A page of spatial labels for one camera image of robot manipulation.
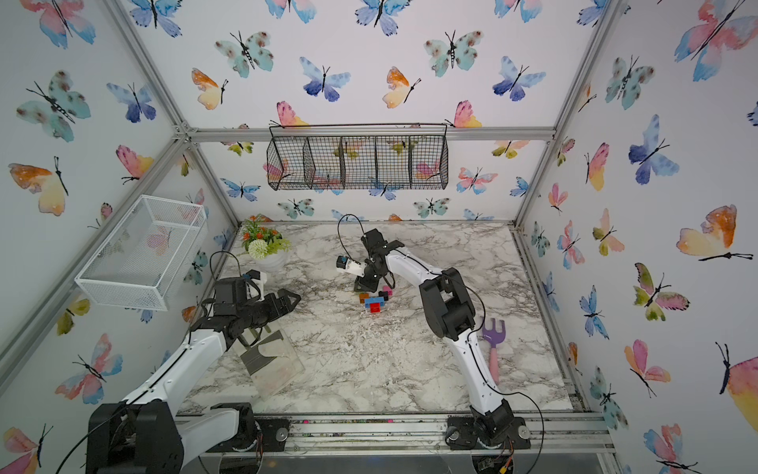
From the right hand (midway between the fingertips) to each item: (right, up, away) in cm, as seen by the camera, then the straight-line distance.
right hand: (360, 279), depth 100 cm
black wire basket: (-1, +41, -2) cm, 41 cm away
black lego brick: (+8, -5, -1) cm, 9 cm away
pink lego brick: (+10, -3, -2) cm, 10 cm away
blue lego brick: (+5, -6, -4) cm, 9 cm away
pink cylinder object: (+41, -16, -11) cm, 46 cm away
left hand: (-18, -4, -14) cm, 23 cm away
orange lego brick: (+1, -6, -3) cm, 6 cm away
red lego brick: (+5, -9, -4) cm, 11 cm away
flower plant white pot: (-29, +12, -7) cm, 32 cm away
